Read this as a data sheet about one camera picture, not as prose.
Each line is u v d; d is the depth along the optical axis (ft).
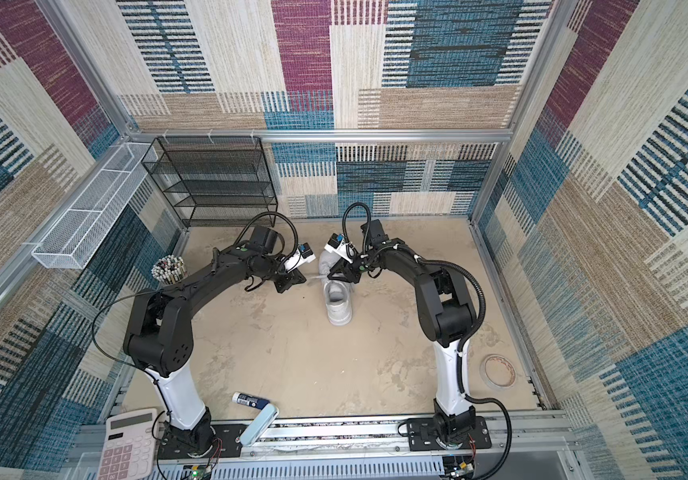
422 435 2.40
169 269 2.76
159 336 1.61
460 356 1.87
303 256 2.68
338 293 3.02
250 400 2.54
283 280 2.70
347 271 2.79
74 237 2.35
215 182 3.61
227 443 2.40
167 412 1.93
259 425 2.40
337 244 2.78
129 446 2.34
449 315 1.82
